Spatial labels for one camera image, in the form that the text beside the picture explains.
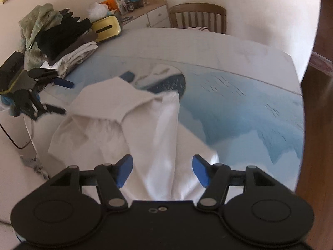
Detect wooden chair at table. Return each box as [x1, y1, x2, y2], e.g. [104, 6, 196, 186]
[169, 3, 226, 34]

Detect white knit sweater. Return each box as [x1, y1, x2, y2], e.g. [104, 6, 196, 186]
[48, 77, 219, 202]

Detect black cable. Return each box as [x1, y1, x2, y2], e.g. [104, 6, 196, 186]
[0, 114, 36, 150]

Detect white sideboard with drawers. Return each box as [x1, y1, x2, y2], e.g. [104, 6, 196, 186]
[122, 0, 171, 29]

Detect stack of folded clothes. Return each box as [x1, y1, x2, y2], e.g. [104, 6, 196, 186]
[19, 3, 98, 78]

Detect yellow tissue box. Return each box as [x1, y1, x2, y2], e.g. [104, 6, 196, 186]
[92, 15, 122, 43]

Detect blue printed tablecloth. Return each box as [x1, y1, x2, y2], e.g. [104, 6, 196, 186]
[59, 54, 305, 185]

